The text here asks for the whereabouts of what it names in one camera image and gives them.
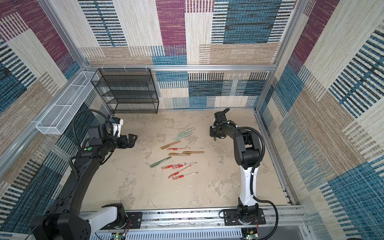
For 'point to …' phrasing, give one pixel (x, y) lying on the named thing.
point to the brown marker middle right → (193, 152)
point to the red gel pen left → (169, 166)
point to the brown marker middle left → (178, 154)
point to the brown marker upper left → (170, 144)
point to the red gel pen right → (183, 164)
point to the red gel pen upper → (175, 149)
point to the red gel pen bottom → (182, 176)
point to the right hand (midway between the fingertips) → (214, 134)
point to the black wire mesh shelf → (127, 90)
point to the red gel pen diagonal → (179, 172)
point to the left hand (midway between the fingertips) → (127, 133)
